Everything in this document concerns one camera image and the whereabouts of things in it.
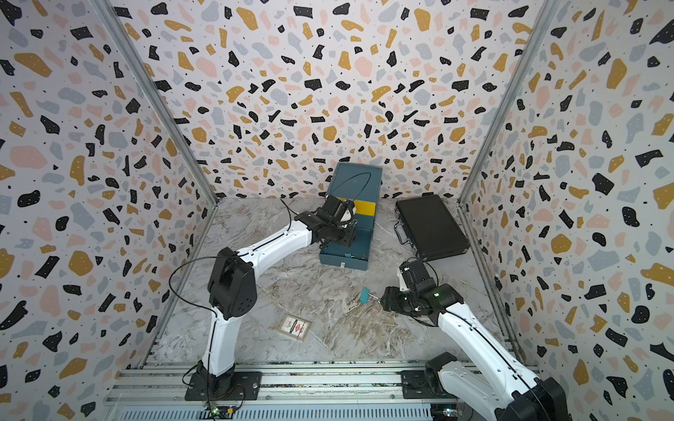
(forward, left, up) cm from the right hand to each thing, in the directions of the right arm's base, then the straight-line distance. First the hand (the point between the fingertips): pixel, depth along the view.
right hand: (387, 302), depth 80 cm
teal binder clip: (+7, +7, -10) cm, 14 cm away
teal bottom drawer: (+24, +11, -12) cm, 29 cm away
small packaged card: (-5, +29, -8) cm, 31 cm away
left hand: (+22, +11, +5) cm, 25 cm away
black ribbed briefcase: (+35, -18, -4) cm, 40 cm away
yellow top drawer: (+29, +8, +11) cm, 32 cm away
